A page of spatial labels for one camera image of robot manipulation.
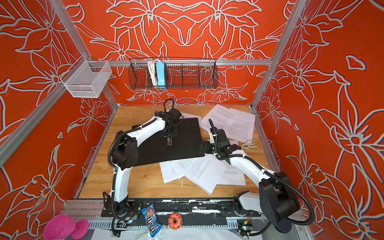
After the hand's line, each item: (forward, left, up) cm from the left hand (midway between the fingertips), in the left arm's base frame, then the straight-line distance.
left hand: (172, 134), depth 95 cm
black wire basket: (+33, -3, +24) cm, 41 cm away
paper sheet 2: (+14, -48, -7) cm, 51 cm away
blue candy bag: (-49, +2, -5) cm, 49 cm away
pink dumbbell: (-51, +40, +1) cm, 65 cm away
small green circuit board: (-46, -42, -7) cm, 63 cm away
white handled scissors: (-3, -51, -5) cm, 51 cm away
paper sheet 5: (-22, -1, -8) cm, 24 cm away
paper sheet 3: (-23, -37, -7) cm, 44 cm away
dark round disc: (-45, -58, -5) cm, 73 cm away
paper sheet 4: (-21, -21, -7) cm, 31 cm away
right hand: (-9, -19, +3) cm, 22 cm away
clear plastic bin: (+22, +55, +25) cm, 64 cm away
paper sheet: (+24, -33, -7) cm, 42 cm away
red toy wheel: (-46, -8, -5) cm, 47 cm away
